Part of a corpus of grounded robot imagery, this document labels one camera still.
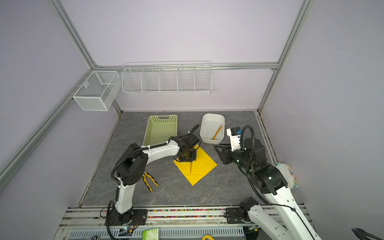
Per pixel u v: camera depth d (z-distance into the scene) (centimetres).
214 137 105
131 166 51
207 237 67
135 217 74
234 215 74
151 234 68
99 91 97
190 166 91
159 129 108
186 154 77
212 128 108
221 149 67
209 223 73
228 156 57
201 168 91
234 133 55
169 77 106
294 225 39
